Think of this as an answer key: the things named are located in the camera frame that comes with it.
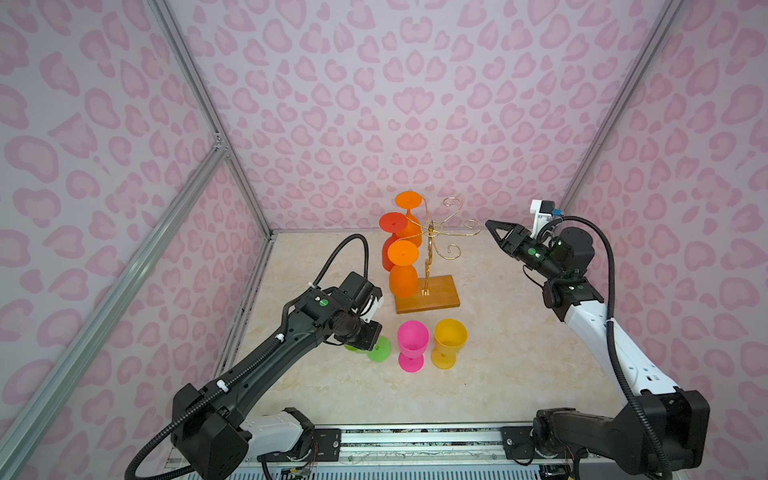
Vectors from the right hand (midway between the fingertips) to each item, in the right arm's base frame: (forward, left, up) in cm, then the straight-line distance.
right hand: (491, 224), depth 70 cm
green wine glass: (-17, +27, -34) cm, 47 cm away
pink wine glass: (-17, +18, -26) cm, 36 cm away
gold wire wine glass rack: (+4, +13, -6) cm, 15 cm away
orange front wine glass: (-6, +21, -13) cm, 25 cm away
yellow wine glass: (-15, +8, -27) cm, 32 cm away
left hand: (-19, +27, -20) cm, 39 cm away
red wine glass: (+4, +24, -4) cm, 24 cm away
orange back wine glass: (+13, +19, -4) cm, 23 cm away
